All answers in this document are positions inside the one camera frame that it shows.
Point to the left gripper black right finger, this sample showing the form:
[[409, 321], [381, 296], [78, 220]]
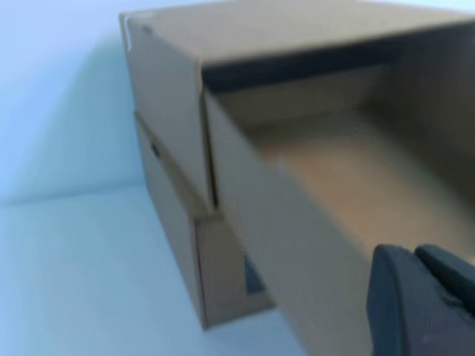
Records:
[[454, 273]]

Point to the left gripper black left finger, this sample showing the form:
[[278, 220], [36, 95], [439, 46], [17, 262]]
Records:
[[410, 312]]

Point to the brown cardboard shoebox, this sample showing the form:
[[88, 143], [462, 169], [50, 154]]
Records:
[[319, 130], [220, 279]]

